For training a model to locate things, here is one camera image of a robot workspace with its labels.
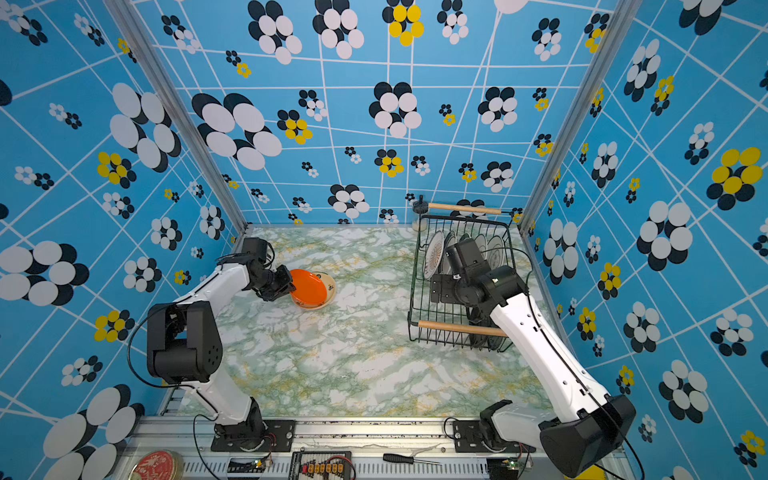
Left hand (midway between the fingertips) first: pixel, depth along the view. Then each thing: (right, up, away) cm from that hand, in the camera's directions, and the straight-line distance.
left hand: (298, 283), depth 94 cm
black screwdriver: (+33, -39, -24) cm, 57 cm away
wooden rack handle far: (+56, +27, +23) cm, 67 cm away
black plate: (+55, -15, -12) cm, 58 cm away
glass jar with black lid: (+39, +21, +8) cm, 45 cm away
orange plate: (+2, -3, +5) cm, 6 cm away
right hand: (+46, +1, -18) cm, 50 cm away
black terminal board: (+14, -39, -26) cm, 49 cm away
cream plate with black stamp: (+9, -3, +6) cm, 11 cm away
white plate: (+45, +8, +14) cm, 48 cm away
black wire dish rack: (+53, +18, +11) cm, 57 cm away
